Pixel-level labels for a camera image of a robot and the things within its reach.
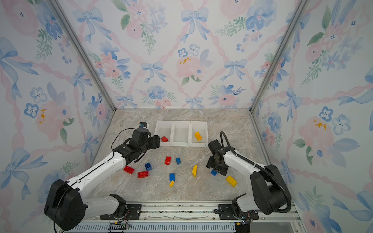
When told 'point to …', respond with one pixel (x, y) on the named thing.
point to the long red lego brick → (143, 174)
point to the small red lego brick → (164, 139)
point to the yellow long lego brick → (231, 181)
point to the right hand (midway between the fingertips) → (212, 167)
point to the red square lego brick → (168, 160)
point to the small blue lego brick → (178, 161)
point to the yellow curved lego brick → (194, 170)
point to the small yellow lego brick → (171, 184)
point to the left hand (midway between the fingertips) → (155, 137)
